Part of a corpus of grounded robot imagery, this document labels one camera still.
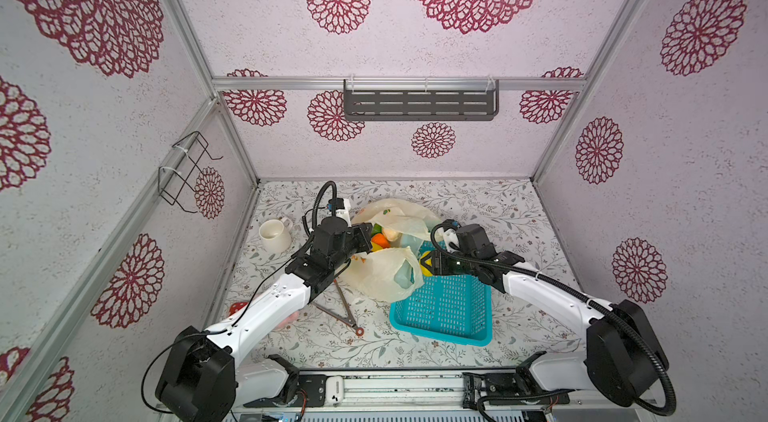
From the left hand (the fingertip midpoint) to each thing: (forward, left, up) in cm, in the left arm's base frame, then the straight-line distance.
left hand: (372, 229), depth 81 cm
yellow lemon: (-9, -14, -7) cm, 18 cm away
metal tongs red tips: (-18, +7, -18) cm, 27 cm away
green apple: (+11, -1, -16) cm, 19 cm away
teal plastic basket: (-14, -23, -20) cm, 34 cm away
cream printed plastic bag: (-12, -5, -2) cm, 14 cm away
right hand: (-4, -15, -8) cm, 18 cm away
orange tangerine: (+6, -2, -15) cm, 17 cm away
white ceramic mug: (+9, +32, -15) cm, 37 cm away
